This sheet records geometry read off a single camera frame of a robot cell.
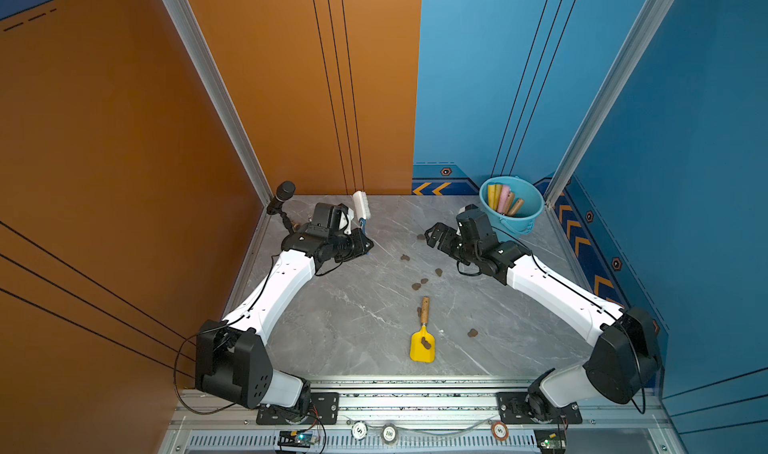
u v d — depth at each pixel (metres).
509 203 1.02
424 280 0.97
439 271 0.99
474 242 0.61
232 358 0.41
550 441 0.71
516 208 1.05
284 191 0.78
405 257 1.03
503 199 1.00
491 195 1.02
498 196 1.02
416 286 0.96
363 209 0.83
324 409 0.74
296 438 0.71
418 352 0.81
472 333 0.86
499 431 0.71
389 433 0.65
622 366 0.41
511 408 0.73
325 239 0.63
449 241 0.73
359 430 0.71
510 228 0.93
